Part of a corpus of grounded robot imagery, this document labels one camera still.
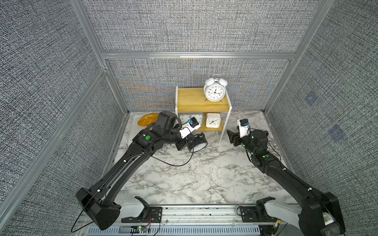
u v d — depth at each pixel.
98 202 0.37
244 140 0.71
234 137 0.72
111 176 0.40
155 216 0.73
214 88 0.74
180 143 0.59
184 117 0.86
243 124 0.68
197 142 0.70
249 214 0.74
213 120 0.87
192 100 0.82
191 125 0.56
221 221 0.73
